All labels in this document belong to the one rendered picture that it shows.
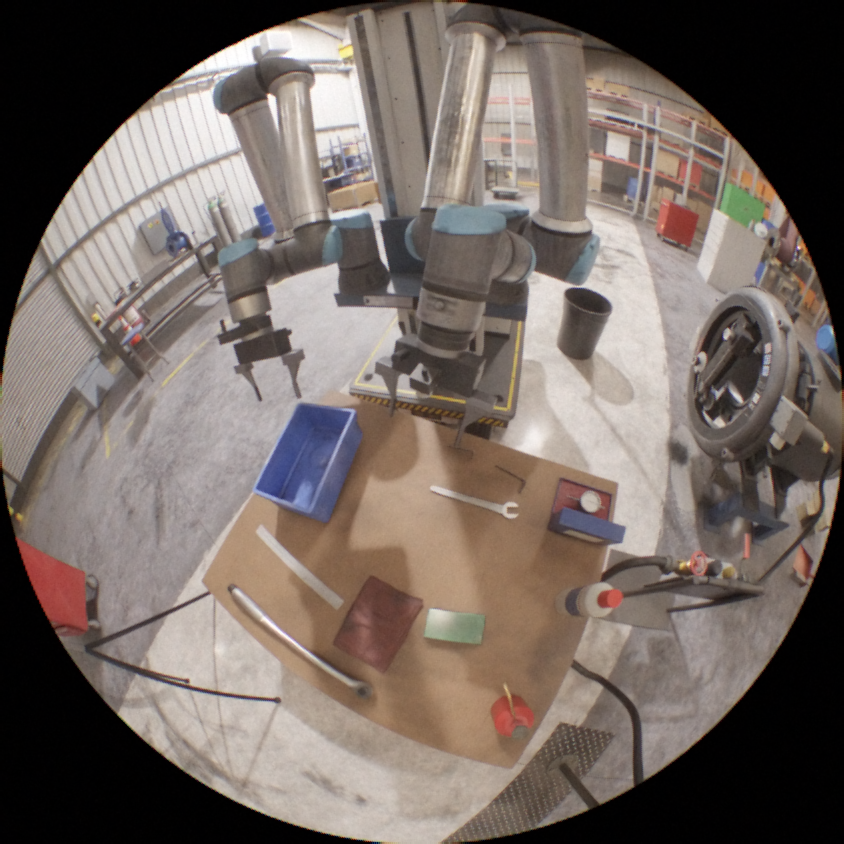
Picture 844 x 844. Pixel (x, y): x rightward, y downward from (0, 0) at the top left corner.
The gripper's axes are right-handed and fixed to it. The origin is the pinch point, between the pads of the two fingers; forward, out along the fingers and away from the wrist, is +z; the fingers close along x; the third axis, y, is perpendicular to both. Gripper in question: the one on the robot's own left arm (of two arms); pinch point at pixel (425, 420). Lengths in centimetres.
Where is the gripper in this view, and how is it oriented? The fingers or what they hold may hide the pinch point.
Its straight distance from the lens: 48.3
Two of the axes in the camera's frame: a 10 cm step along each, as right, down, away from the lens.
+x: 8.9, 3.8, -2.5
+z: -1.7, 8.0, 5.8
